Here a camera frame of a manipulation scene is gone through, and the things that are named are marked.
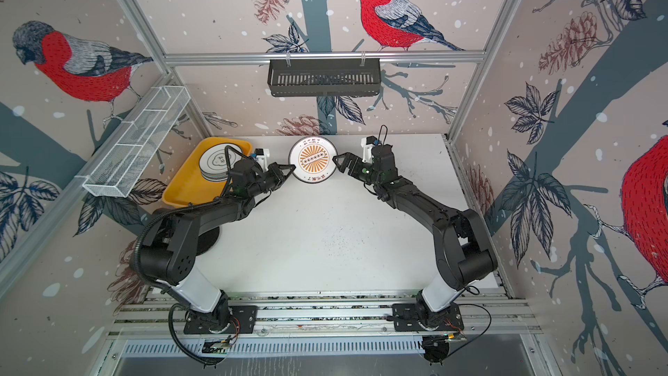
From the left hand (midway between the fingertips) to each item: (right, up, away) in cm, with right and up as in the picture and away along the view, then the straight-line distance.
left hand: (294, 166), depth 87 cm
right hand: (+16, +1, 0) cm, 16 cm away
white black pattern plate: (-38, +1, +20) cm, 43 cm away
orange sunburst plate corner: (+6, +2, +3) cm, 7 cm away
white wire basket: (-46, +7, -10) cm, 48 cm away
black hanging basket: (+6, +37, +20) cm, 42 cm away
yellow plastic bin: (-46, -9, +17) cm, 50 cm away
